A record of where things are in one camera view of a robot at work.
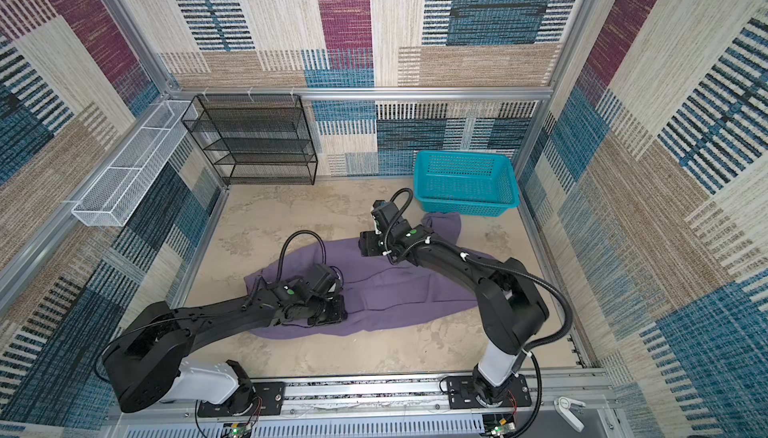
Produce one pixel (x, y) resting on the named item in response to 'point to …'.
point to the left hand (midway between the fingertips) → (349, 311)
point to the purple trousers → (376, 291)
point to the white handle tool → (562, 406)
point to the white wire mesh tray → (116, 192)
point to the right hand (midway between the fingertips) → (371, 246)
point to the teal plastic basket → (465, 183)
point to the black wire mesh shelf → (254, 139)
